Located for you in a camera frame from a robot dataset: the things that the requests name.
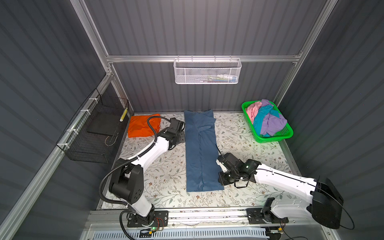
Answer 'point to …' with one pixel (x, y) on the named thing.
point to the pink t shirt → (252, 110)
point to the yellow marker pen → (124, 114)
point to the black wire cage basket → (92, 135)
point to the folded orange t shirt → (139, 127)
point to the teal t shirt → (259, 116)
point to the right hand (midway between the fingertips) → (219, 182)
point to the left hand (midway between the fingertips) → (180, 137)
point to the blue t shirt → (203, 169)
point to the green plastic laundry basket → (286, 132)
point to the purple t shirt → (271, 125)
